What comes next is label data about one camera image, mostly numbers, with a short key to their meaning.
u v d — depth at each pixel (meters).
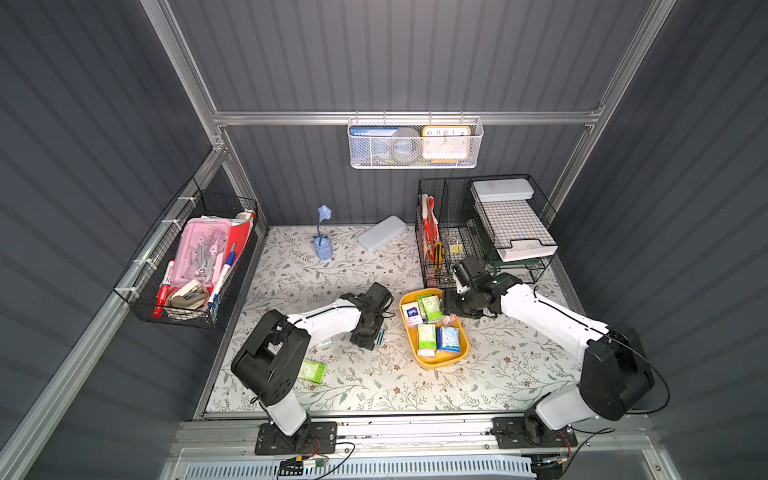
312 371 0.82
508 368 0.85
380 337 0.88
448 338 0.85
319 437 0.74
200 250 0.72
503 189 1.01
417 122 0.89
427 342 0.84
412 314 0.89
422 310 0.90
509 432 0.73
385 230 1.17
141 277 0.61
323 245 1.05
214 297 0.65
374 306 0.73
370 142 0.84
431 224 1.12
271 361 0.46
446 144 0.88
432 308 0.88
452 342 0.84
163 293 0.65
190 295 0.64
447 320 0.88
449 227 1.20
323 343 0.87
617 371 0.43
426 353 0.84
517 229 0.91
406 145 0.90
